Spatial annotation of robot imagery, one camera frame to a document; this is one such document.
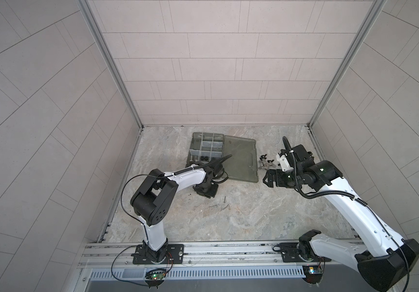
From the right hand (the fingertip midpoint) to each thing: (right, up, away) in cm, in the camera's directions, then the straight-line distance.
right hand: (270, 181), depth 73 cm
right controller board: (+15, -34, -5) cm, 37 cm away
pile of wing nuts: (+4, +7, +28) cm, 29 cm away
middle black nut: (-28, +7, +25) cm, 38 cm away
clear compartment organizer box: (-29, +13, +31) cm, 44 cm away
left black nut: (-30, +7, +26) cm, 41 cm away
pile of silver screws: (-19, -13, +12) cm, 25 cm away
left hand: (-23, -10, +16) cm, 30 cm away
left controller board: (-44, -31, -9) cm, 55 cm away
